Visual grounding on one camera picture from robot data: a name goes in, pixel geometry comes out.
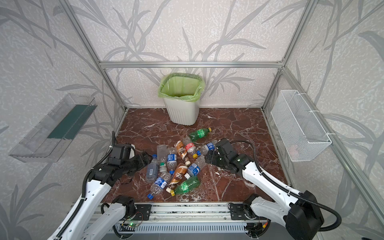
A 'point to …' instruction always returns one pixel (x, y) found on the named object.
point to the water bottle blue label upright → (172, 160)
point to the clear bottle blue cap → (152, 171)
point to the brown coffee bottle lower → (179, 173)
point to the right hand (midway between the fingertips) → (209, 154)
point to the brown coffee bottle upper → (182, 152)
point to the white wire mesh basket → (303, 135)
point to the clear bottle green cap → (161, 154)
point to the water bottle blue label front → (159, 184)
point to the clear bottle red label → (190, 146)
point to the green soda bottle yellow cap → (197, 134)
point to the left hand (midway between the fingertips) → (150, 156)
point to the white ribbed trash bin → (182, 112)
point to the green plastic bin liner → (181, 86)
